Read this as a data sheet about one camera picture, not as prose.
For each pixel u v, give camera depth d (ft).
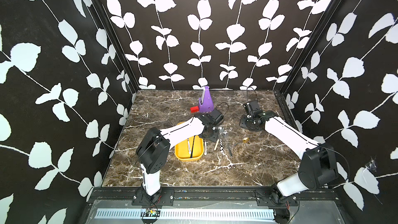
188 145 2.97
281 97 4.05
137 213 2.30
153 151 1.53
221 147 2.97
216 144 2.99
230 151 2.96
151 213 2.32
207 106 3.39
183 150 2.92
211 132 2.16
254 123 2.05
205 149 2.93
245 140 3.04
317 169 1.41
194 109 3.61
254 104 2.30
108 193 2.49
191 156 2.84
